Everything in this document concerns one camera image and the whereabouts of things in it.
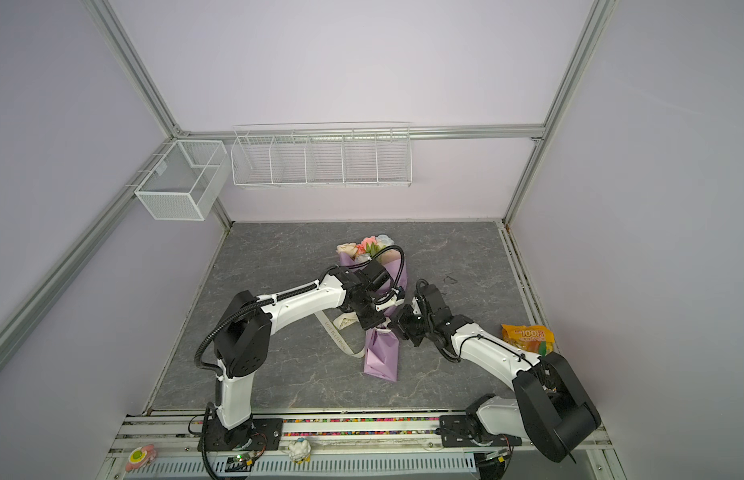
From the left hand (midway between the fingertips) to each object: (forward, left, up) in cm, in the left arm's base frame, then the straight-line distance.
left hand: (376, 322), depth 87 cm
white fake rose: (+32, -4, -1) cm, 32 cm away
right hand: (-2, -2, +2) cm, 4 cm away
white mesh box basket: (+44, +59, +20) cm, 77 cm away
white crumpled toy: (-30, +19, 0) cm, 36 cm away
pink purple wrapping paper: (-7, -1, 0) cm, 7 cm away
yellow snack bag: (-8, -44, 0) cm, 44 cm away
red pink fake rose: (+30, +4, -1) cm, 30 cm away
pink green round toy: (-29, +55, -1) cm, 62 cm away
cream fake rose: (+29, +8, -1) cm, 30 cm away
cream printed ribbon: (+2, +12, -4) cm, 13 cm away
